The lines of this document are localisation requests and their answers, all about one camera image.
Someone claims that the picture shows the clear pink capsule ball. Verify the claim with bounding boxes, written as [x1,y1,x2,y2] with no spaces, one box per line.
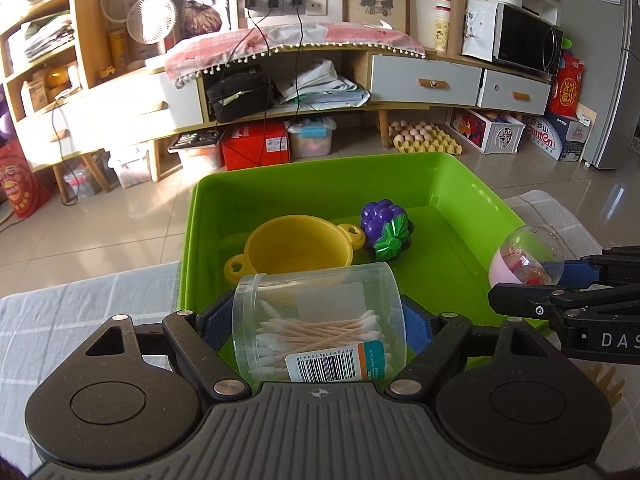
[488,226,565,287]

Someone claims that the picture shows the clear cotton swab jar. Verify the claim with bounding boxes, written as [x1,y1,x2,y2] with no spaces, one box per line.
[232,262,408,387]

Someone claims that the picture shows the tan toy hand fork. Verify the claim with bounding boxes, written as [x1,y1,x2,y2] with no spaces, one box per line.
[584,363,625,408]

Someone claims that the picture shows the green plastic storage bin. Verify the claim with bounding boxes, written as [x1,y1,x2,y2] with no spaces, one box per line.
[177,150,551,396]

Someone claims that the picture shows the purple toy grapes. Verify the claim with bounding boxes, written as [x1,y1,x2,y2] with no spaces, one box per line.
[360,200,414,261]

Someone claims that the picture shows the yellow toy pot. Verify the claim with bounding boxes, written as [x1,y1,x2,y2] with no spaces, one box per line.
[224,214,366,285]

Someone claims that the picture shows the blue white cardboard box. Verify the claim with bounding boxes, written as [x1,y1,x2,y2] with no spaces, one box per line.
[525,113,591,162]

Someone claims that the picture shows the grey checked tablecloth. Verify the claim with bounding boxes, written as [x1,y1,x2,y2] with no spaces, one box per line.
[1,190,639,476]

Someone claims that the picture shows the white toy crate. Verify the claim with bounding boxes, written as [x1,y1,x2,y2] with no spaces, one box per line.
[447,107,525,155]

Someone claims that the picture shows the yellow egg tray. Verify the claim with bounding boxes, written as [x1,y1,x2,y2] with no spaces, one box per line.
[387,120,463,156]

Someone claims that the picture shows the red cardboard box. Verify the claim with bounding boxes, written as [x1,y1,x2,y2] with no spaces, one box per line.
[221,119,291,170]

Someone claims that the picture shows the red printed bag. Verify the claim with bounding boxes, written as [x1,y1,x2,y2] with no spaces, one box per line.
[0,139,52,219]

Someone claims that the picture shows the clear plastic storage box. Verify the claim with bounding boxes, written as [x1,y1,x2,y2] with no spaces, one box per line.
[284,116,336,159]

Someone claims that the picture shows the long wooden tv cabinet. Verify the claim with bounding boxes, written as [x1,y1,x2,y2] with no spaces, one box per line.
[14,41,554,183]

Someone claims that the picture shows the black bag in cabinet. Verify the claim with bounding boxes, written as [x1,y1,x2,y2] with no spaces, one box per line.
[204,65,274,122]

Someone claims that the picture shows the black microwave oven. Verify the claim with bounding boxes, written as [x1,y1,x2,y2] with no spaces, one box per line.
[461,0,564,76]

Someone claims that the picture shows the folded grey cloth pile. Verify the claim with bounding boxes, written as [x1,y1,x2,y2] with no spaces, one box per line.
[277,58,371,112]

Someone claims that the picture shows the pink lace cloth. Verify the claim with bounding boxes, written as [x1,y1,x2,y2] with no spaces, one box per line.
[164,22,426,88]

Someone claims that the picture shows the wooden open shelf unit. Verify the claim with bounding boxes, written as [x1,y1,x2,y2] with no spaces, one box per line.
[1,0,112,204]

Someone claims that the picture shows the white desk fan front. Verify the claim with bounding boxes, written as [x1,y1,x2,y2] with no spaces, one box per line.
[126,0,177,44]

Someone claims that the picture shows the framed raccoon picture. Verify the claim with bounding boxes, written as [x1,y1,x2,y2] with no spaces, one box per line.
[172,0,246,40]

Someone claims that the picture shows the wall power strip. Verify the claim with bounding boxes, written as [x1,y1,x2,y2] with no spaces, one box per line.
[244,0,329,18]

